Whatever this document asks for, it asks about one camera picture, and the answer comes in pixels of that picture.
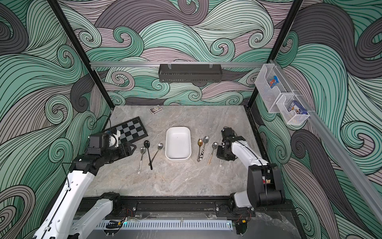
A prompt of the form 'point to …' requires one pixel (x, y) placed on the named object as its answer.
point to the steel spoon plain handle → (159, 147)
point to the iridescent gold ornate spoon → (200, 143)
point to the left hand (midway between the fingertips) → (131, 147)
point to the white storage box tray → (178, 143)
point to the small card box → (154, 109)
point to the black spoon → (146, 144)
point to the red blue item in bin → (272, 82)
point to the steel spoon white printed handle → (143, 151)
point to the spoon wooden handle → (214, 146)
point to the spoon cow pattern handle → (205, 140)
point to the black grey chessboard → (130, 131)
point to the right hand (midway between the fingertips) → (223, 157)
